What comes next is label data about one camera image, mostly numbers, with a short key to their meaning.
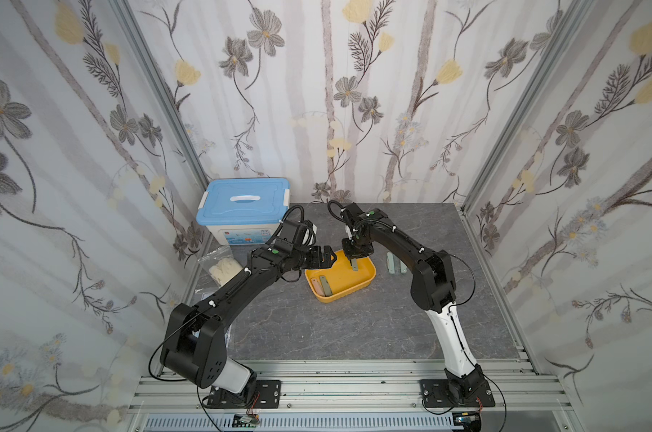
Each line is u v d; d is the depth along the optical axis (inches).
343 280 38.8
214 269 38.7
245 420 27.7
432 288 23.2
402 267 25.9
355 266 40.8
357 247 33.2
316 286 37.4
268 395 29.0
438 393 28.9
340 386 30.1
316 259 28.9
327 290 37.6
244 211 37.9
